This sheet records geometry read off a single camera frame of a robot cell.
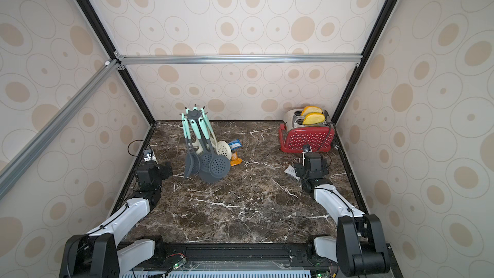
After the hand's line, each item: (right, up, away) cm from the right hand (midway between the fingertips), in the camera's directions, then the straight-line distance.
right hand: (311, 161), depth 89 cm
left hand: (-70, +1, -3) cm, 70 cm away
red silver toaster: (-7, +13, +5) cm, 15 cm away
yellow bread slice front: (+3, +21, +5) cm, 22 cm away
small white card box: (-8, -6, +8) cm, 12 cm away
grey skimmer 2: (-49, +2, -4) cm, 49 cm away
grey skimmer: (-53, -1, -9) cm, 53 cm away
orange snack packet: (-36, -1, +12) cm, 38 cm away
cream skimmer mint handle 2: (-42, +6, +2) cm, 43 cm away
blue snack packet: (-37, +8, +18) cm, 42 cm away
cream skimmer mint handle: (-51, +5, -4) cm, 51 cm away
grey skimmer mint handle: (-42, -1, -4) cm, 42 cm away
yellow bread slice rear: (+2, +25, +8) cm, 27 cm away
